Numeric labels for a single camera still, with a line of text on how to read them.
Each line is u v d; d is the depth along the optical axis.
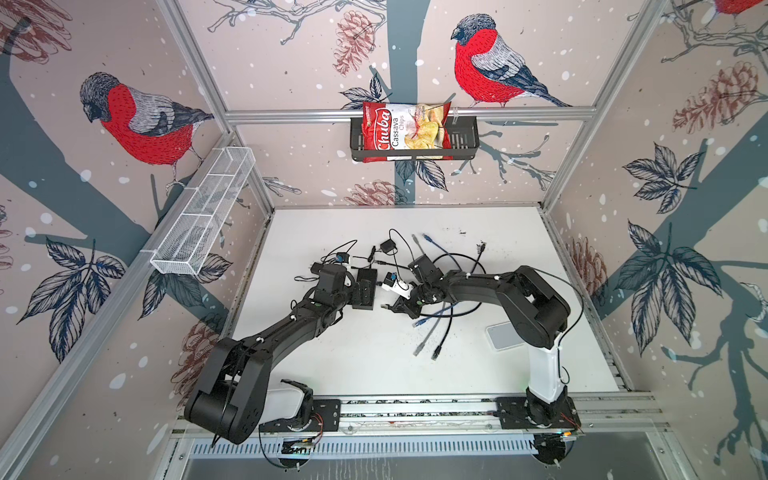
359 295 0.80
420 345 0.86
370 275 0.99
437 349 0.84
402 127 0.88
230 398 0.41
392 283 0.83
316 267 0.98
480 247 1.08
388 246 1.07
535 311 0.52
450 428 0.73
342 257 0.80
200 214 0.78
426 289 0.77
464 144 0.94
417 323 0.89
